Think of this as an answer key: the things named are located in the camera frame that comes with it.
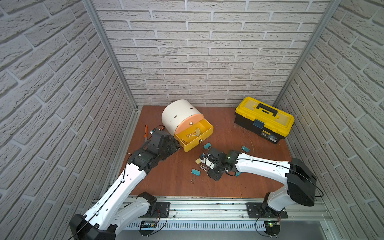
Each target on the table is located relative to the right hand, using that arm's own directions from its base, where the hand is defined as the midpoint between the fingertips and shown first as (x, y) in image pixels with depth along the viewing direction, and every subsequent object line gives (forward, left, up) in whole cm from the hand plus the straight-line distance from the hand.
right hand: (214, 171), depth 82 cm
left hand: (+10, +18, +17) cm, 27 cm away
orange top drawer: (+22, +14, +18) cm, 32 cm away
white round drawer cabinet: (+27, +18, +19) cm, 38 cm away
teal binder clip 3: (+1, +11, -4) cm, 12 cm away
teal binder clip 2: (+15, -23, -4) cm, 28 cm away
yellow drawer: (+23, +2, +9) cm, 25 cm away
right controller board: (-27, -25, -7) cm, 38 cm away
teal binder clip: (+19, +1, -5) cm, 20 cm away
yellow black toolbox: (+27, -35, +11) cm, 45 cm away
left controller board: (-22, +36, -7) cm, 43 cm away
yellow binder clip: (+23, +8, +6) cm, 25 cm away
